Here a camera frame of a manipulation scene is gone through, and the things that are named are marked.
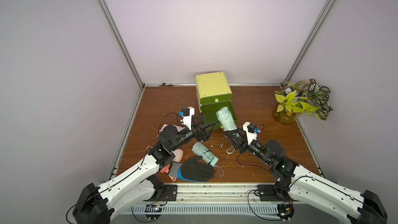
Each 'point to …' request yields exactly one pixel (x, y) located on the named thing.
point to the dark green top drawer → (217, 98)
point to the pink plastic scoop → (166, 169)
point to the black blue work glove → (195, 170)
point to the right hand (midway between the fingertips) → (233, 129)
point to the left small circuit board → (153, 211)
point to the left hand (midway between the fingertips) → (211, 122)
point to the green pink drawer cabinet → (213, 92)
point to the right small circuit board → (285, 211)
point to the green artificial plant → (304, 98)
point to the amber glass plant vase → (285, 117)
